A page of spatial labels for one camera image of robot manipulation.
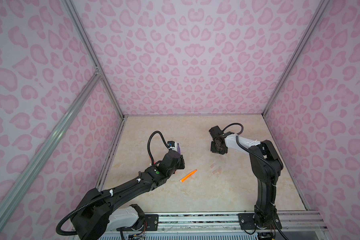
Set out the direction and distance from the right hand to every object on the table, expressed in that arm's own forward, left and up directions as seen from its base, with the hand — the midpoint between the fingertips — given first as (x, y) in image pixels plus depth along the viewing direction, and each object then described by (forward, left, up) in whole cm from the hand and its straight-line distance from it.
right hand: (216, 148), depth 99 cm
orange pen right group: (-19, +18, -1) cm, 26 cm away
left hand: (-12, +21, +13) cm, 27 cm away
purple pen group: (-10, +24, +15) cm, 30 cm away
